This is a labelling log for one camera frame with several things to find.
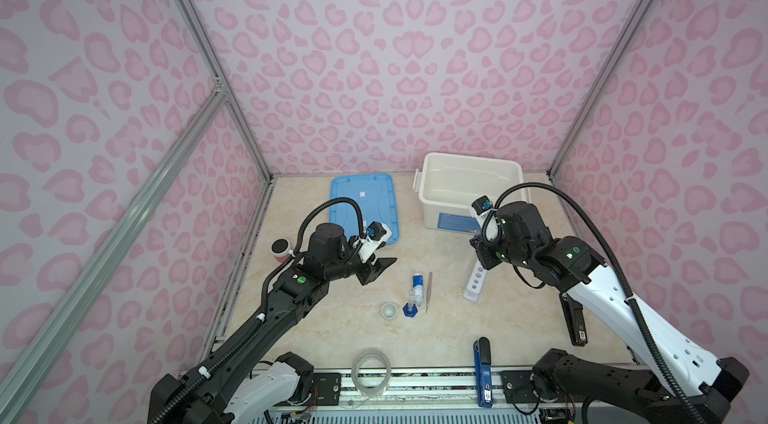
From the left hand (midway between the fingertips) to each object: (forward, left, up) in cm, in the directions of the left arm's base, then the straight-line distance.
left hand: (388, 245), depth 74 cm
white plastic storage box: (+37, -22, -18) cm, 47 cm away
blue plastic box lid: (+36, +5, -23) cm, 43 cm away
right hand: (0, -21, +3) cm, 21 cm away
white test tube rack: (-1, -25, -19) cm, 32 cm away
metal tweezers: (+1, -12, -23) cm, 26 cm away
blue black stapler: (-20, -23, -18) cm, 35 cm away
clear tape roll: (-28, +6, -19) cm, 34 cm away
